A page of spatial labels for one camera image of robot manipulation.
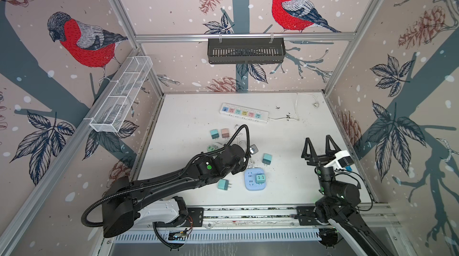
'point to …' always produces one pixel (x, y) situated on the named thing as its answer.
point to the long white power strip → (244, 112)
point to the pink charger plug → (225, 133)
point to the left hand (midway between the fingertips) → (242, 153)
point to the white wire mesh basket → (120, 93)
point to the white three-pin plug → (316, 104)
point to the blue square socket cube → (250, 179)
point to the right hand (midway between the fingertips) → (316, 140)
